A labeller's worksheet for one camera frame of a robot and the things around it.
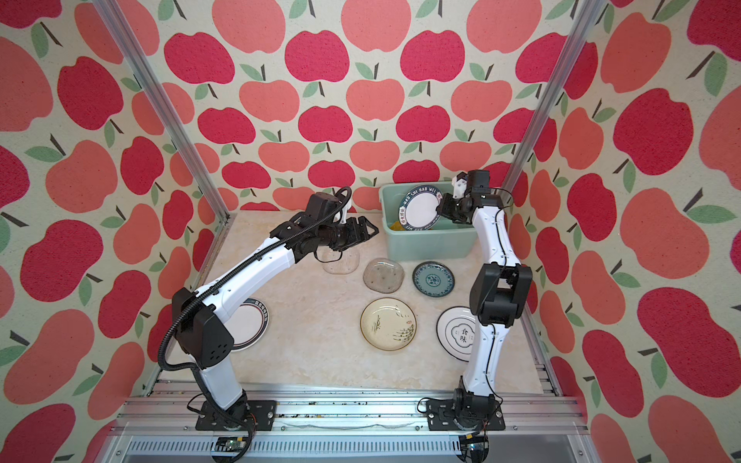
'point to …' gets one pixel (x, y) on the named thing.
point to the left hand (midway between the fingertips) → (376, 235)
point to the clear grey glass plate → (383, 275)
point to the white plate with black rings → (455, 330)
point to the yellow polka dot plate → (397, 226)
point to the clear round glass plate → (346, 263)
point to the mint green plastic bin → (445, 240)
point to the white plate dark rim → (418, 207)
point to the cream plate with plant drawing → (388, 324)
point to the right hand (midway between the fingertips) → (445, 206)
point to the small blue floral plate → (433, 279)
